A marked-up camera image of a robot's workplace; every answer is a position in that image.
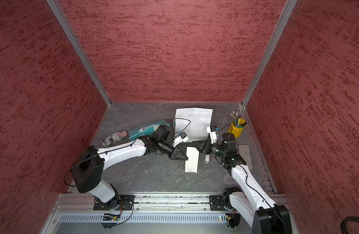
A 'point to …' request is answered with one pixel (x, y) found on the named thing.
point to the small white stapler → (207, 158)
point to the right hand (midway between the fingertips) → (195, 145)
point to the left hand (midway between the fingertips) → (185, 161)
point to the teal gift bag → (146, 128)
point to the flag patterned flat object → (114, 138)
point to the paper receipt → (191, 163)
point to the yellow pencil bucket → (237, 127)
